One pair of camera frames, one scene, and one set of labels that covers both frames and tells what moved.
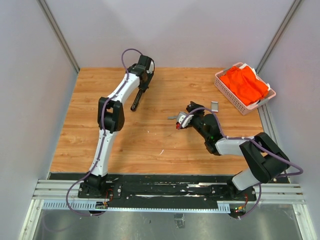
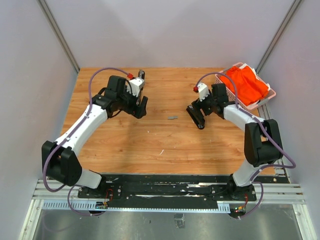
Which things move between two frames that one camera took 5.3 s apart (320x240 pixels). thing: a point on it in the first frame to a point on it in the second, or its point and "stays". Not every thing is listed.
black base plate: (229, 191) stays
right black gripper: (200, 113) to (198, 104)
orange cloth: (249, 88) stays
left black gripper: (145, 86) to (138, 111)
